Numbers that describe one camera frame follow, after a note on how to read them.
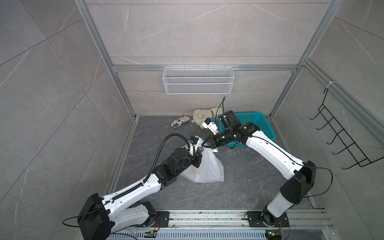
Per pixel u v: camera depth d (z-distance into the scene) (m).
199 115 1.04
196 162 0.65
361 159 0.58
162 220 0.73
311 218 0.75
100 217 0.38
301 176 0.42
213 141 0.64
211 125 0.69
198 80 1.01
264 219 0.65
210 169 0.78
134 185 0.48
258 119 1.08
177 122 1.11
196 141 0.62
